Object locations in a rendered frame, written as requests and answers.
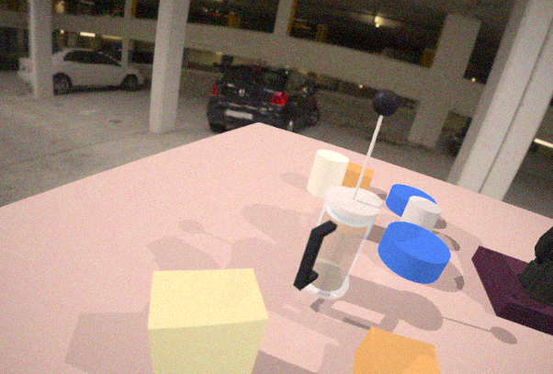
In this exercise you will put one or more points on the glass french press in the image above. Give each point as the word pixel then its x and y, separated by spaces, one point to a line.
pixel 345 221

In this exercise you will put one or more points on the blue short cylinder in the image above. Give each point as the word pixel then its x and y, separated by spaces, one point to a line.
pixel 399 196
pixel 413 252

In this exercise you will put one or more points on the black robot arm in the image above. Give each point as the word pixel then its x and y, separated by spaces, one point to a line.
pixel 537 278

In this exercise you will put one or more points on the pale yellow box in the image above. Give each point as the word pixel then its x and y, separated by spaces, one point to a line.
pixel 206 321

